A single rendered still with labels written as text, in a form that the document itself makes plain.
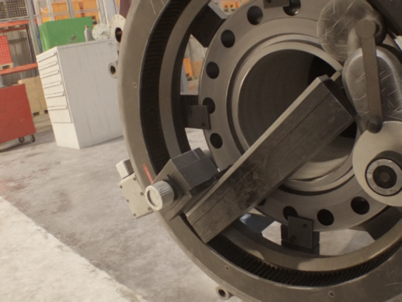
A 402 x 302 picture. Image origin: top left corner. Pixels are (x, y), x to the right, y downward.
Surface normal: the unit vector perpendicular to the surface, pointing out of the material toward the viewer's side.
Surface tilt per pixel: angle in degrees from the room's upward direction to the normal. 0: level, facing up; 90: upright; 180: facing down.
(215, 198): 90
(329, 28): 90
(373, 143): 90
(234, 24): 90
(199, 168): 52
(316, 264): 40
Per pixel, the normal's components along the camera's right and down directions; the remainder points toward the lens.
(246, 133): 0.65, -0.25
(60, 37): 0.65, 0.05
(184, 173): 0.47, -0.58
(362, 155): -0.66, 0.28
